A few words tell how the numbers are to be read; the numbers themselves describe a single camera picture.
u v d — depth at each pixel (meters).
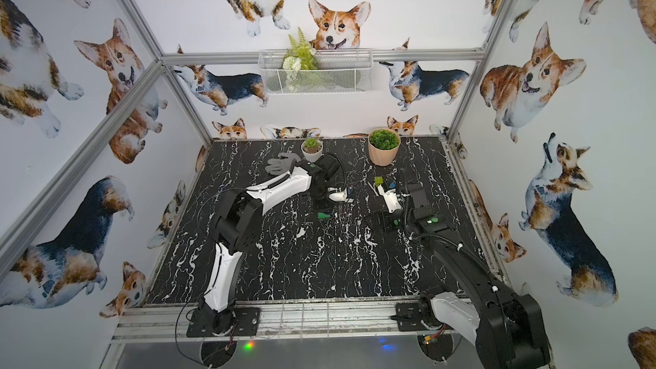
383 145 1.03
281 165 1.08
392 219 0.72
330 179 0.80
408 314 0.74
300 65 0.82
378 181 1.04
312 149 1.07
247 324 0.73
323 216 0.94
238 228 0.54
